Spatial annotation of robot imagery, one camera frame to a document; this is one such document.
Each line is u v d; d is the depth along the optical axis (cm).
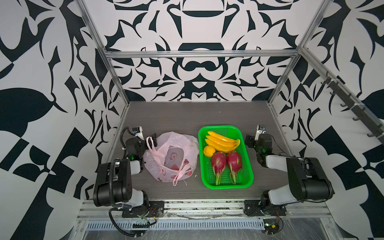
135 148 72
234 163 82
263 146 73
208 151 87
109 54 92
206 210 74
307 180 45
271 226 71
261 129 82
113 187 41
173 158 89
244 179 83
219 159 81
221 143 94
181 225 78
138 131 79
